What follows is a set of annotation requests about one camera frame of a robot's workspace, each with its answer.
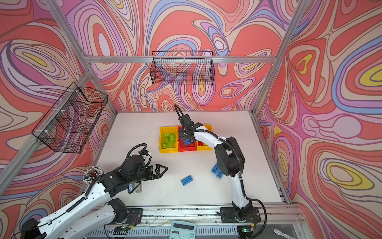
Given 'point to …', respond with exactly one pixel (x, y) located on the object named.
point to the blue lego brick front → (187, 180)
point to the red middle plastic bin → (181, 147)
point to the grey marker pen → (132, 190)
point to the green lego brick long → (166, 136)
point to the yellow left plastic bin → (168, 129)
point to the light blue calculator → (182, 230)
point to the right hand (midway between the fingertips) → (187, 135)
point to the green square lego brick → (164, 145)
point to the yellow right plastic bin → (205, 147)
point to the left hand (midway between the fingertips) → (162, 170)
